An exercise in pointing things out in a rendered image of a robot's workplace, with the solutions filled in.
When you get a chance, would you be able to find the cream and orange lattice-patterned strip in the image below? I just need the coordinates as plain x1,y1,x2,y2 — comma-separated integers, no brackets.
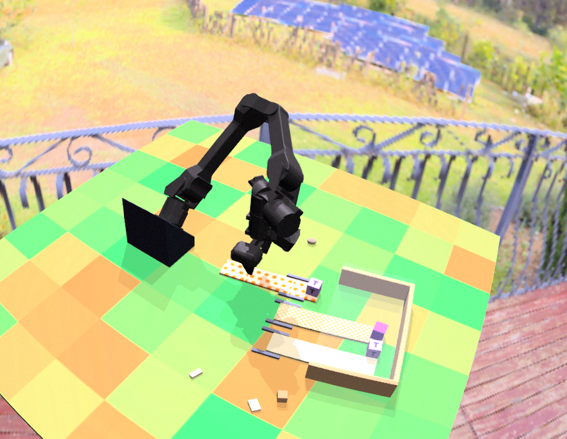
274,303,326,333

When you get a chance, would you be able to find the white strip with orange polka dots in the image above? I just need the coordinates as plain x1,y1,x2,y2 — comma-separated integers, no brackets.
220,259,318,303

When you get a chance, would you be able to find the cream flat strip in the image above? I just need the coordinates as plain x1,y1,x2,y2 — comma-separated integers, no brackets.
266,333,316,363

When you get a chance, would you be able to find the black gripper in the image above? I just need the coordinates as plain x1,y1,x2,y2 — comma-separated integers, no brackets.
230,211,272,276

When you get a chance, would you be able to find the white rectangular block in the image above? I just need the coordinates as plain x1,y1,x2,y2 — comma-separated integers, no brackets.
189,368,203,378

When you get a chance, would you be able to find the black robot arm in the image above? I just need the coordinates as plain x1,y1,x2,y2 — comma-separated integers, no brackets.
156,93,304,252

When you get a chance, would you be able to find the purple cube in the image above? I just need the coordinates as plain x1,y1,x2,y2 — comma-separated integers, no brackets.
305,278,323,298

